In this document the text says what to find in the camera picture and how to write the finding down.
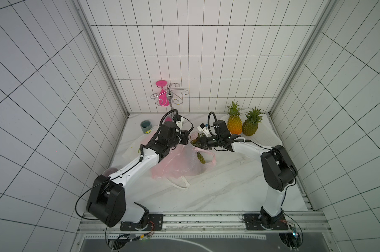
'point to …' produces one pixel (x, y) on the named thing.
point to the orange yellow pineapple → (234, 121)
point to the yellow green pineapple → (250, 125)
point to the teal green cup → (146, 126)
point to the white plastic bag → (182, 182)
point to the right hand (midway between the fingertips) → (193, 142)
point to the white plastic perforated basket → (266, 135)
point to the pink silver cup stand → (168, 94)
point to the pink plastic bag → (181, 162)
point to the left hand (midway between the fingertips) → (187, 134)
